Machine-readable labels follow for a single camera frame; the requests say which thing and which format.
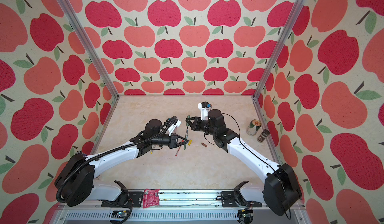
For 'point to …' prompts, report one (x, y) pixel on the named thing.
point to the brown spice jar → (262, 137)
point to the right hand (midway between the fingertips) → (189, 118)
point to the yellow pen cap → (190, 142)
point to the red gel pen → (177, 151)
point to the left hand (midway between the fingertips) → (188, 143)
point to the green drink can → (254, 126)
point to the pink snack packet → (151, 197)
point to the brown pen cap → (205, 145)
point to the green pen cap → (187, 124)
